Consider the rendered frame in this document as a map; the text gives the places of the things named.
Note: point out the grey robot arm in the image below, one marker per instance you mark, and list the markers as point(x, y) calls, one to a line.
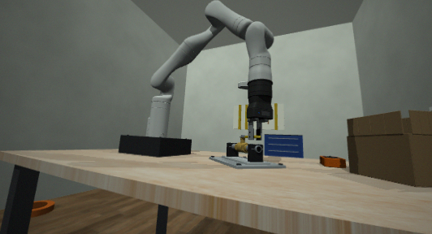
point(254, 33)

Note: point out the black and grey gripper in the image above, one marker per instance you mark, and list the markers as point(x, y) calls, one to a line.
point(259, 86)

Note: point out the brown cardboard box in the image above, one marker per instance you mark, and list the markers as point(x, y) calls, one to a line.
point(379, 147)

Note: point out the orange digital multimeter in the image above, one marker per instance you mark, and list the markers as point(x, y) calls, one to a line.
point(326, 162)

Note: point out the brass ball valve with yellow handle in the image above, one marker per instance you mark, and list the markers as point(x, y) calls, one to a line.
point(255, 152)

